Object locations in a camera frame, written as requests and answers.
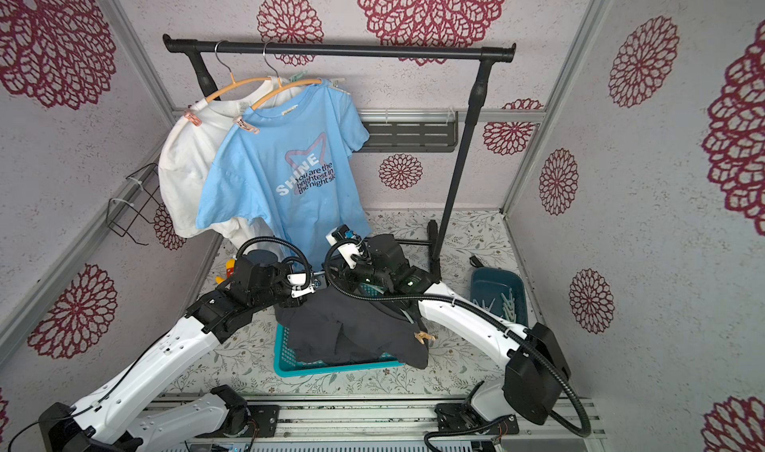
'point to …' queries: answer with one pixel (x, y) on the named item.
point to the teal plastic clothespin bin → (500, 291)
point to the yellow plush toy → (230, 269)
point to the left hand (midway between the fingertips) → (308, 271)
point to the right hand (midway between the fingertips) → (324, 261)
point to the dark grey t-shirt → (331, 324)
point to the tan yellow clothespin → (421, 336)
